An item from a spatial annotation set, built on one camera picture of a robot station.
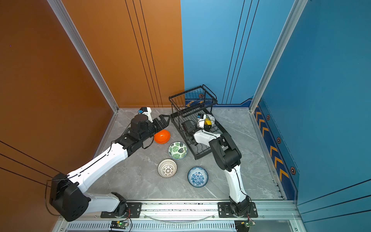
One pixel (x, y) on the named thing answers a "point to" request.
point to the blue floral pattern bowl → (197, 177)
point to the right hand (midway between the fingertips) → (210, 126)
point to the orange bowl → (163, 137)
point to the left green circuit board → (117, 224)
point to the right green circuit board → (243, 225)
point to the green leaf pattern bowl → (178, 150)
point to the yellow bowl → (207, 122)
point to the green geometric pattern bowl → (210, 117)
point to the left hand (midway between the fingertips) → (167, 117)
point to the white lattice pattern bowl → (167, 168)
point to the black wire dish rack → (192, 117)
